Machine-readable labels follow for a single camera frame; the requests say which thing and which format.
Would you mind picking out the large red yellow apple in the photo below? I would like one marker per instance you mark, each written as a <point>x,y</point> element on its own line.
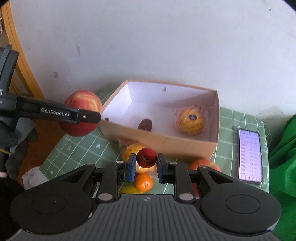
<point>91,108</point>

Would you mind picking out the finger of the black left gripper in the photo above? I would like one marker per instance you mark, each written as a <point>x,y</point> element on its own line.
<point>47,110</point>

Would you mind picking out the cardboard box white inside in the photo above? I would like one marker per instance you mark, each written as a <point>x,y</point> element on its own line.
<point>135,100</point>

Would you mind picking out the green fabric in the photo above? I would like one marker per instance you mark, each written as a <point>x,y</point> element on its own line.
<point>282,180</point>

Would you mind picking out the small dark red fruit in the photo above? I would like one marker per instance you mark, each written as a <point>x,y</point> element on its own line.
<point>146,158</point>

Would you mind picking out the yellow green pear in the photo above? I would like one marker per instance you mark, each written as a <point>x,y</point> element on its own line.
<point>128,189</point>

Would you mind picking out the red apple on cloth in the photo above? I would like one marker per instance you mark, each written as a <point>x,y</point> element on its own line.
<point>202,162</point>

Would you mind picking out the brown date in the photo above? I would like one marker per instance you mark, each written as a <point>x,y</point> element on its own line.
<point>145,125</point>

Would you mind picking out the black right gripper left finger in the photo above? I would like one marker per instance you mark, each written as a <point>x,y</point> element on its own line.
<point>111,176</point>

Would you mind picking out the black gloved left hand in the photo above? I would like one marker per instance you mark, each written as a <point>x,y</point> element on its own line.
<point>14,150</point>

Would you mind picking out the smartphone with lit screen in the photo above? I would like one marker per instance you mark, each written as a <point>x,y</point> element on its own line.
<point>250,160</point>

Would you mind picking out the wrapped yellow fruit in box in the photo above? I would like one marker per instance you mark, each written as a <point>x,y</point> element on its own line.
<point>190,120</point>

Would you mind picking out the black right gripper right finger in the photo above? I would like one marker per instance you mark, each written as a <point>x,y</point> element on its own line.
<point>178,176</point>

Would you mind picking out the wooden door frame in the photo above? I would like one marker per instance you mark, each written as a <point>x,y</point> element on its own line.
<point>25,81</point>

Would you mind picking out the wrapped yellow fruit on cloth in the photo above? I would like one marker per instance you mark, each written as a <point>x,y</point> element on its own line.
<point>128,147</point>

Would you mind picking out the small orange mandarin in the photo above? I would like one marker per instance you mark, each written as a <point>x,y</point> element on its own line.
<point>143,182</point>

